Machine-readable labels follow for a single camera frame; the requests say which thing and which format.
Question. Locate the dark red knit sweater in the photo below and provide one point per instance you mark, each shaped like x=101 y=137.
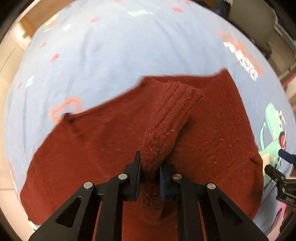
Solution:
x=196 y=123

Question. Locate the cream wardrobe doors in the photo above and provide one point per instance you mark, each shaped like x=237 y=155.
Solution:
x=19 y=21

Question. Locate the blue dinosaur print bedsheet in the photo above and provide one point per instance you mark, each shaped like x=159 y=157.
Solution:
x=92 y=52

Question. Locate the grey office chair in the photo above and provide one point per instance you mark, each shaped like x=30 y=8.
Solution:
x=258 y=21

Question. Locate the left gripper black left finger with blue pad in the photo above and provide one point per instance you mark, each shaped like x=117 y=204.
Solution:
x=94 y=212

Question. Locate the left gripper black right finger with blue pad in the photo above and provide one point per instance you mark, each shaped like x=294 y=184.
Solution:
x=205 y=212

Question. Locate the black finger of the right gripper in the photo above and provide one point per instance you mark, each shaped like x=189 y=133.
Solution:
x=285 y=187

